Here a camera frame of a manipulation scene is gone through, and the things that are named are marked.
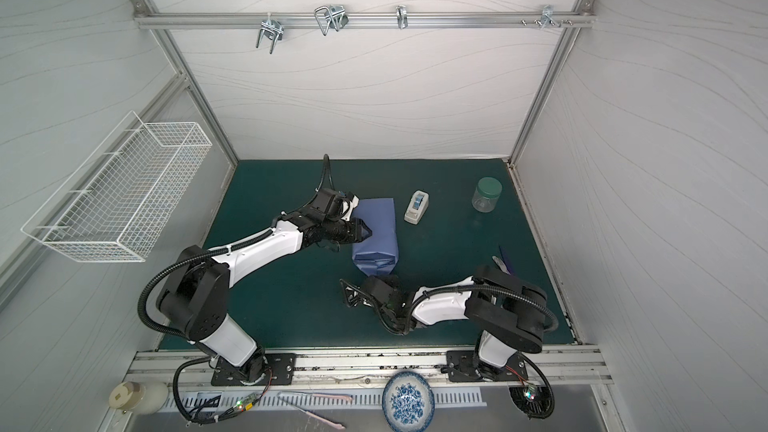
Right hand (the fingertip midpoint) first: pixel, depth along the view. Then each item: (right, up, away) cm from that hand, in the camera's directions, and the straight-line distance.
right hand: (384, 269), depth 88 cm
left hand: (-4, +12, -1) cm, 13 cm away
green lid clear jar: (+34, +21, +12) cm, 42 cm away
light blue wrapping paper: (-2, +5, -2) cm, 6 cm away
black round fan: (+37, -29, -15) cm, 49 cm away
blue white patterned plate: (+6, -26, -19) cm, 33 cm away
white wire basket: (-62, +20, -21) cm, 68 cm away
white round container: (-52, -21, -24) cm, 61 cm away
